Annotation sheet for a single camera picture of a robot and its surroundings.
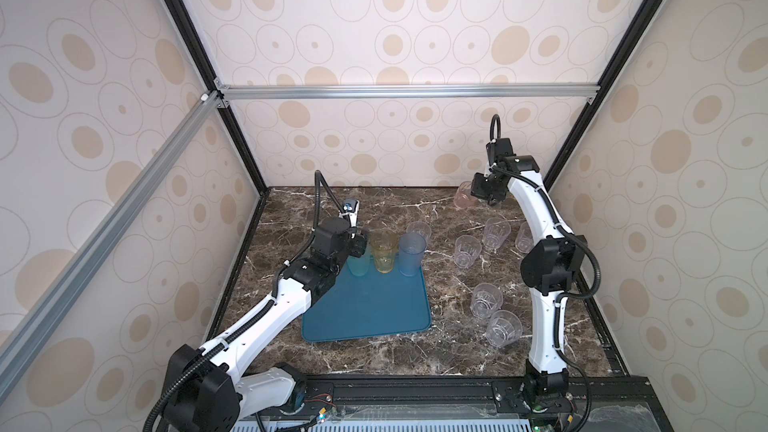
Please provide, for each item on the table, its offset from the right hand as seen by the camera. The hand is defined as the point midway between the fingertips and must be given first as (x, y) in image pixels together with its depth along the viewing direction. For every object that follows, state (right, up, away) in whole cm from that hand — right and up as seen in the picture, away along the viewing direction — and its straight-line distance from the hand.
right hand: (477, 191), depth 96 cm
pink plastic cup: (-4, -2, +3) cm, 5 cm away
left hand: (-35, -9, -18) cm, 40 cm away
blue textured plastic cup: (-21, -18, -1) cm, 28 cm away
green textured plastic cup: (-37, -24, -4) cm, 44 cm away
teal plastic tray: (-34, -36, -3) cm, 49 cm away
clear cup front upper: (+1, -33, -6) cm, 34 cm away
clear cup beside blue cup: (-17, -12, +8) cm, 23 cm away
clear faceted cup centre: (-2, -19, +4) cm, 20 cm away
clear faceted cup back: (+9, -13, +7) cm, 18 cm away
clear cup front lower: (+4, -39, -12) cm, 41 cm away
